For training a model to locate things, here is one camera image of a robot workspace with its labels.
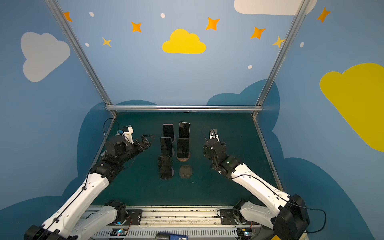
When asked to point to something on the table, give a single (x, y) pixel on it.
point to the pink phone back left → (168, 131)
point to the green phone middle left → (166, 146)
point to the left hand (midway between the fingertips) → (152, 139)
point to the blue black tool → (169, 236)
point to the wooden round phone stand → (183, 159)
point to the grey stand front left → (172, 171)
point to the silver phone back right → (184, 130)
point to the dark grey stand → (185, 171)
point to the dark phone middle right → (183, 148)
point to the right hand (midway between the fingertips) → (214, 142)
